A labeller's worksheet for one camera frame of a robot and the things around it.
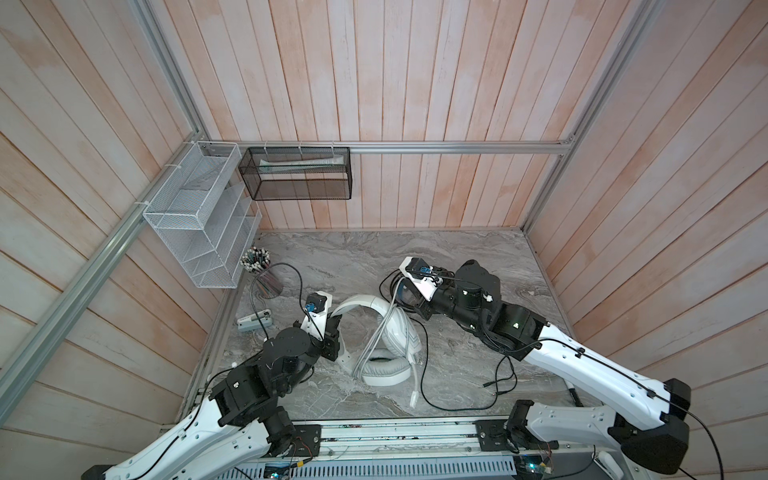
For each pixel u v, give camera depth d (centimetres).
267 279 93
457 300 50
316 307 54
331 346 57
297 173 104
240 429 60
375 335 58
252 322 93
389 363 57
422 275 52
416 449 73
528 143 96
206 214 71
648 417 39
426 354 88
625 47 73
